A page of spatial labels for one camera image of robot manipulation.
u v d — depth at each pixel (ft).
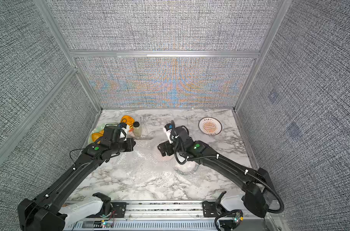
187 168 2.85
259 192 1.28
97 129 3.29
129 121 3.31
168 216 2.39
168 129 2.21
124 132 2.03
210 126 3.52
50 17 2.41
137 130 3.20
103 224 2.30
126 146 2.26
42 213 1.21
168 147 2.17
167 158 2.65
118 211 2.44
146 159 2.50
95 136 3.03
